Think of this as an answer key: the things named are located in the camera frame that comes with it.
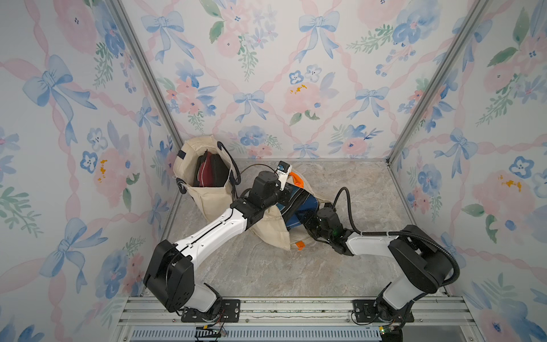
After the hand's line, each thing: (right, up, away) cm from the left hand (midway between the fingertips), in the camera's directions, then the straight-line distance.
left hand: (292, 182), depth 79 cm
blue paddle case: (+3, -9, +9) cm, 13 cm away
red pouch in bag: (-34, +5, +15) cm, 38 cm away
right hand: (+1, -12, +14) cm, 19 cm away
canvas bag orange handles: (-7, -16, -1) cm, 17 cm away
